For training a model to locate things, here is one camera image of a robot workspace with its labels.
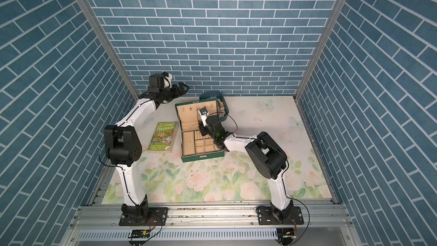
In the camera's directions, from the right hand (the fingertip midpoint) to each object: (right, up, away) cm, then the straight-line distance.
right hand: (202, 120), depth 93 cm
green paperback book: (-23, -10, +3) cm, 25 cm away
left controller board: (-24, -48, -21) cm, 58 cm away
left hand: (-8, +17, +1) cm, 19 cm away
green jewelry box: (-4, -14, -2) cm, 15 cm away
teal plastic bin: (+11, +6, +18) cm, 22 cm away
